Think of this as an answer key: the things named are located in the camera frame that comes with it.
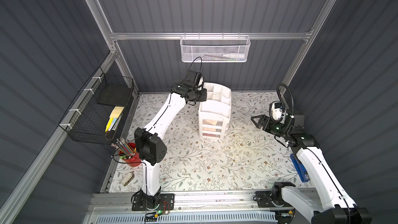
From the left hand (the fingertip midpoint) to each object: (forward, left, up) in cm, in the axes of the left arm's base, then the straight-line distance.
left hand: (208, 96), depth 83 cm
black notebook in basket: (+1, +50, +1) cm, 50 cm away
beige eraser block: (-35, +42, -25) cm, 60 cm away
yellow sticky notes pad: (-10, +46, -1) cm, 47 cm away
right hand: (-14, -25, -2) cm, 29 cm away
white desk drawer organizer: (-10, -3, -3) cm, 11 cm away
